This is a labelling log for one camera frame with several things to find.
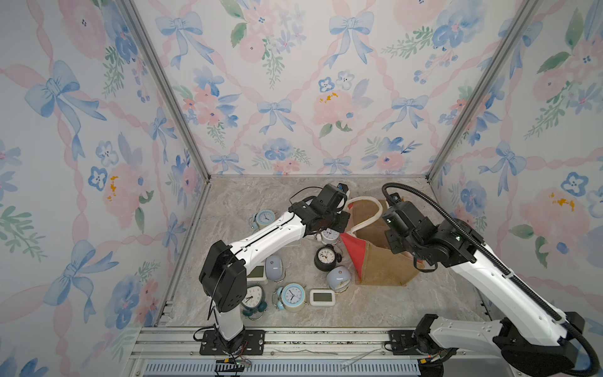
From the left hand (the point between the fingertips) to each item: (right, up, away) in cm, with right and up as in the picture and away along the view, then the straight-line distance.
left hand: (347, 217), depth 81 cm
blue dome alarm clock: (-3, -20, -1) cm, 21 cm away
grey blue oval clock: (-25, -17, +1) cm, 31 cm away
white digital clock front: (-9, -28, +1) cm, 29 cm away
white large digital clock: (-31, -21, +3) cm, 38 cm away
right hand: (+13, -2, -13) cm, 18 cm away
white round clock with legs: (-4, -9, +14) cm, 17 cm away
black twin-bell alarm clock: (-7, -16, +8) cm, 19 cm away
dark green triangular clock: (-32, -28, -2) cm, 42 cm away
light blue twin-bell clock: (-19, -27, -1) cm, 33 cm away
